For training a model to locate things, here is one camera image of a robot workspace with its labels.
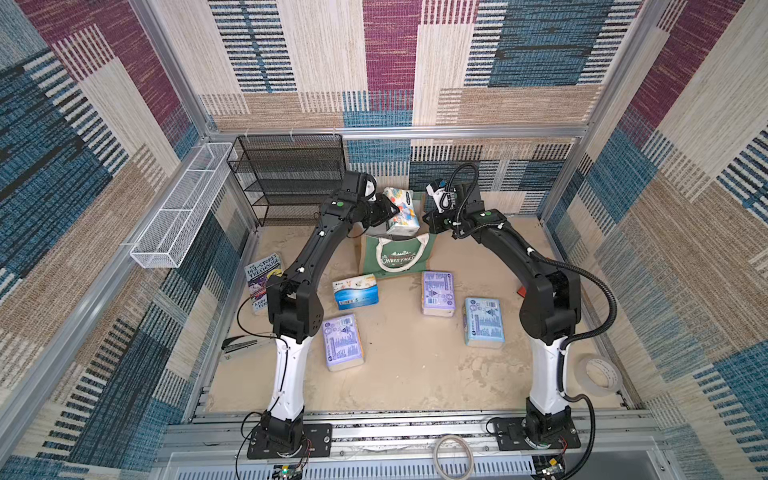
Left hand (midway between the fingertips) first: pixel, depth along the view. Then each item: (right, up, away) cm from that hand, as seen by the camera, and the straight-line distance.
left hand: (399, 210), depth 90 cm
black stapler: (-49, -39, -3) cm, 63 cm away
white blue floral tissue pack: (+2, -3, -1) cm, 4 cm away
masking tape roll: (+54, -46, -6) cm, 72 cm away
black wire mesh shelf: (-39, +14, +19) cm, 45 cm away
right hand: (+10, -3, +4) cm, 11 cm away
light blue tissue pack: (+24, -33, -3) cm, 41 cm away
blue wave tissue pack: (-13, -25, +1) cm, 28 cm away
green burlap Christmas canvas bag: (-3, -14, +4) cm, 15 cm away
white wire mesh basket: (-55, -8, -18) cm, 58 cm away
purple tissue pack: (-16, -37, -6) cm, 41 cm away
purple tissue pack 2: (+12, -26, +2) cm, 29 cm away
